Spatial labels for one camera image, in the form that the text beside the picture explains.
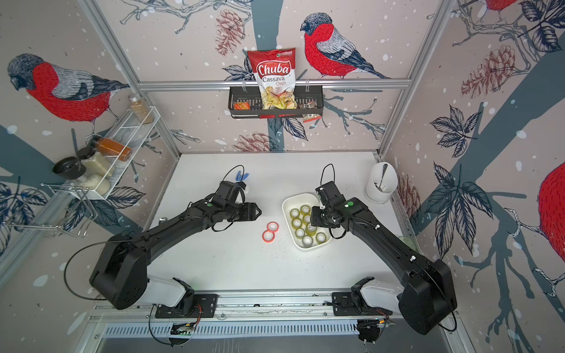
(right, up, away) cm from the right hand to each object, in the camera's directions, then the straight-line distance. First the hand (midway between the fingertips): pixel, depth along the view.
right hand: (314, 217), depth 82 cm
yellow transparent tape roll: (-4, 0, +15) cm, 15 cm away
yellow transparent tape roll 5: (-5, -7, +9) cm, 12 cm away
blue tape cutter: (-35, +14, +25) cm, 45 cm away
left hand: (-22, +3, +4) cm, 22 cm away
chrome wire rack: (-78, +6, -15) cm, 79 cm away
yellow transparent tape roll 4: (-7, -7, +11) cm, 14 cm away
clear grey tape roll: (-2, -12, +4) cm, 13 cm away
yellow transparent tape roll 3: (-2, -5, +10) cm, 12 cm away
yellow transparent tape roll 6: (0, -9, +8) cm, 12 cm away
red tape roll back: (-16, -7, +11) cm, 21 cm away
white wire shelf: (-66, +15, -18) cm, 70 cm away
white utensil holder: (+33, +14, +15) cm, 39 cm away
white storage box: (-6, +4, +15) cm, 17 cm away
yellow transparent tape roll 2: (-7, -1, +14) cm, 16 cm away
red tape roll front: (-18, -10, +8) cm, 22 cm away
